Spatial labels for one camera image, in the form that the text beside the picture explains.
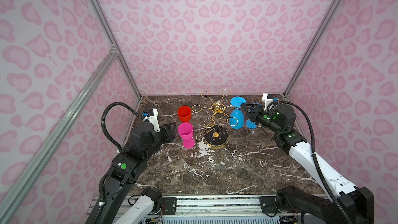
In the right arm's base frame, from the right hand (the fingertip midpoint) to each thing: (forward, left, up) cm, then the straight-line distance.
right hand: (242, 105), depth 70 cm
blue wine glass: (+4, 0, -14) cm, 15 cm away
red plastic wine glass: (+7, +29, -17) cm, 34 cm away
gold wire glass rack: (+3, +11, -30) cm, 32 cm away
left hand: (-9, +30, 0) cm, 32 cm away
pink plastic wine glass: (-2, +28, -20) cm, 34 cm away
